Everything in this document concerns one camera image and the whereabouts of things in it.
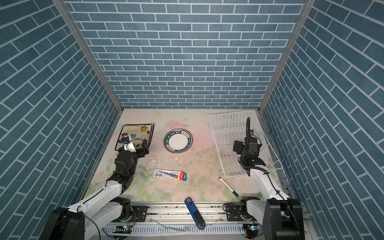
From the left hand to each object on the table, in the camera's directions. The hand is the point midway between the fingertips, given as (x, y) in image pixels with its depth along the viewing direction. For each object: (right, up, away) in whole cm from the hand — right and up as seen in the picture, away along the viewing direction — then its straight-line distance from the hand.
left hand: (138, 140), depth 84 cm
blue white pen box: (+17, -20, +3) cm, 27 cm away
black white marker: (+51, -26, -1) cm, 57 cm away
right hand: (+62, -1, +4) cm, 62 cm away
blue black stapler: (+33, -33, -13) cm, 48 cm away
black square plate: (-9, +3, +19) cm, 21 cm away
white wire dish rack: (+54, +7, +18) cm, 58 cm away
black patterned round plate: (+20, -2, +18) cm, 27 cm away
